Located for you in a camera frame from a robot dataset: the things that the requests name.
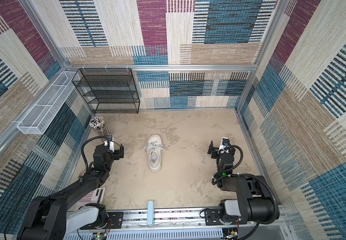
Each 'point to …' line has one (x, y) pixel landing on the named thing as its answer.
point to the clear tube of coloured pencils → (98, 123)
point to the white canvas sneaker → (154, 153)
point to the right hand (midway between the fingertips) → (220, 143)
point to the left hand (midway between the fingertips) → (112, 142)
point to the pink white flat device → (95, 196)
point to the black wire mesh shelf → (108, 90)
